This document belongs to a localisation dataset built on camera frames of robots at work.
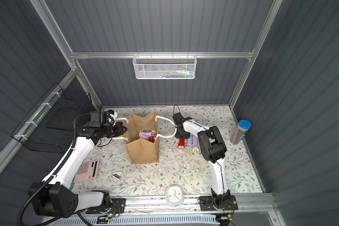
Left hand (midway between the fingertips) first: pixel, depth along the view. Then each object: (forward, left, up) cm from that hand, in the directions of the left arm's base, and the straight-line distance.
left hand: (127, 129), depth 79 cm
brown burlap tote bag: (-11, -7, -5) cm, 14 cm away
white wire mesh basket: (+69, -16, -1) cm, 71 cm away
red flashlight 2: (+1, -12, -12) cm, 17 cm away
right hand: (+9, -33, -22) cm, 40 cm away
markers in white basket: (+35, -30, +13) cm, 48 cm away
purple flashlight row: (+1, -37, -19) cm, 42 cm away
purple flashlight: (+7, -8, -16) cm, 19 cm away
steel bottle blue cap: (+2, -67, -6) cm, 67 cm away
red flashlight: (+2, -32, -20) cm, 38 cm away
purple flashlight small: (+1, -41, -20) cm, 45 cm away
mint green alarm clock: (-30, -26, -19) cm, 44 cm away
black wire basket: (-3, +38, +6) cm, 39 cm away
